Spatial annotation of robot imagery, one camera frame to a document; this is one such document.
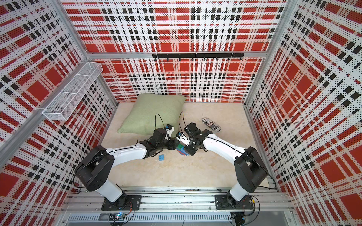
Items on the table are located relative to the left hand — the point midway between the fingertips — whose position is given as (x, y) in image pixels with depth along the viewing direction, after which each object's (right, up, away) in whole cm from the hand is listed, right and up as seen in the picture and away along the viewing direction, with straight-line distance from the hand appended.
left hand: (179, 141), depth 90 cm
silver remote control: (+22, +11, +14) cm, 29 cm away
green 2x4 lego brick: (+1, -3, -2) cm, 4 cm away
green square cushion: (-21, +20, +6) cm, 29 cm away
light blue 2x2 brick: (-11, -10, -1) cm, 15 cm away
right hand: (+8, -3, -5) cm, 10 cm away
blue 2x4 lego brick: (+2, -6, -3) cm, 7 cm away
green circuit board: (-29, -34, -21) cm, 49 cm away
